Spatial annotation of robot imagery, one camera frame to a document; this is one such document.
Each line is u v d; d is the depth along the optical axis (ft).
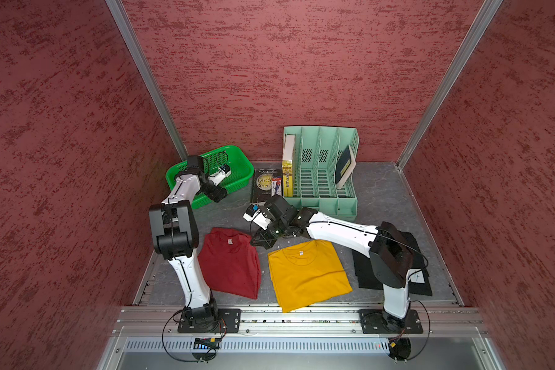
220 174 2.93
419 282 2.71
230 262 2.74
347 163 3.30
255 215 2.34
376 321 2.43
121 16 2.35
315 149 3.50
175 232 1.77
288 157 2.85
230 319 2.43
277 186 3.49
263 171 3.75
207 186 2.75
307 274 2.83
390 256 1.57
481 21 2.39
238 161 3.71
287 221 2.12
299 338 2.39
